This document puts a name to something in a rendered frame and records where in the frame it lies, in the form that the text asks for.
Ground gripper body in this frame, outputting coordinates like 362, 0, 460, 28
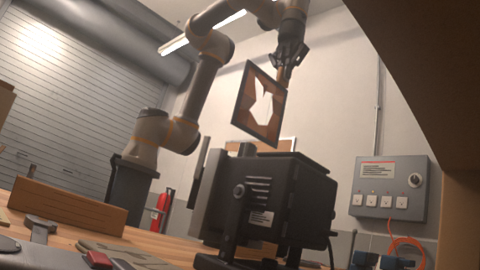
268, 16, 310, 67

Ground black frame with orange gel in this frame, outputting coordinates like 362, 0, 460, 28
230, 59, 290, 149

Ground black Fresnel head body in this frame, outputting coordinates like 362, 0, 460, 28
195, 142, 339, 252

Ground grey barn door set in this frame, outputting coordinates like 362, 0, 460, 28
185, 135, 231, 241

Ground grey roller door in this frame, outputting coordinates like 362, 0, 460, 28
0, 0, 169, 202

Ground long ceiling light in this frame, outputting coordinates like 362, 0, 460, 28
157, 0, 327, 58

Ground white framed orange board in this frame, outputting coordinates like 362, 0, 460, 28
224, 136, 297, 154

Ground large brown cardboard box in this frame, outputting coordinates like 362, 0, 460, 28
321, 0, 480, 270

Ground red fire extinguisher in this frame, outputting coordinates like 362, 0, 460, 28
144, 186, 177, 234

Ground grey upright pipe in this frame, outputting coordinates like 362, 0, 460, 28
348, 228, 358, 268

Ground blue clamp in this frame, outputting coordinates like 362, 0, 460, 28
379, 254, 416, 270
347, 249, 380, 270

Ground grey work gloves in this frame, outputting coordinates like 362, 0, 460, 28
75, 238, 183, 270

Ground long brown cardboard box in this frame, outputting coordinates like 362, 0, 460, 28
7, 174, 129, 238

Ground grey metal clamp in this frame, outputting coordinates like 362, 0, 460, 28
23, 213, 59, 246

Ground grey console with red button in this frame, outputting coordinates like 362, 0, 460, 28
0, 233, 138, 270

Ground yellow pad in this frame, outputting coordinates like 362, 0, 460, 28
0, 206, 12, 228

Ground grey wall conduit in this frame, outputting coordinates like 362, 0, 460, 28
372, 56, 384, 157

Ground black rotary switch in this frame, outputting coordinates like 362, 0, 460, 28
407, 172, 424, 189

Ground grey wall control box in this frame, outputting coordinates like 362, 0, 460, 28
347, 154, 432, 224

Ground grey air duct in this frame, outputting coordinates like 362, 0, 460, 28
3, 0, 196, 88

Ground black power cable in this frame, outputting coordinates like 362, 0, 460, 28
325, 231, 339, 270

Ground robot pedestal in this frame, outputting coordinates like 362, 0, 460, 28
104, 153, 161, 230

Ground orange coiled cable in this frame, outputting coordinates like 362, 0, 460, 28
385, 216, 427, 270

